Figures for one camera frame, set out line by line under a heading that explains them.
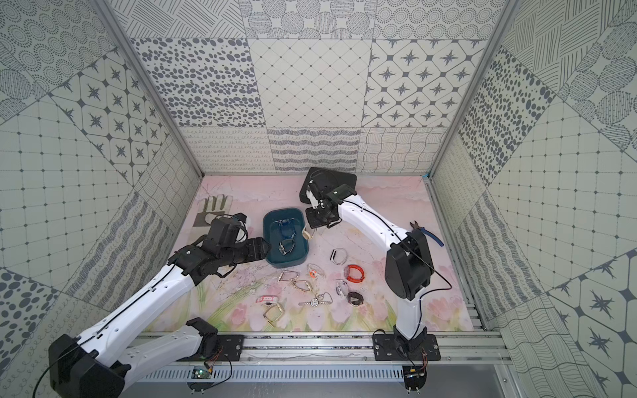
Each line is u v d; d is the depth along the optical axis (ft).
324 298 2.75
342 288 2.77
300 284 2.83
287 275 2.90
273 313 2.65
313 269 2.91
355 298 2.62
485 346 2.51
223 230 1.91
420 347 2.22
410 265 1.59
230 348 2.43
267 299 2.68
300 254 3.07
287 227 3.35
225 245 1.95
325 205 2.04
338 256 3.11
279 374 2.30
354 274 2.93
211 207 3.52
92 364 1.22
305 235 2.69
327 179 2.25
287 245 3.15
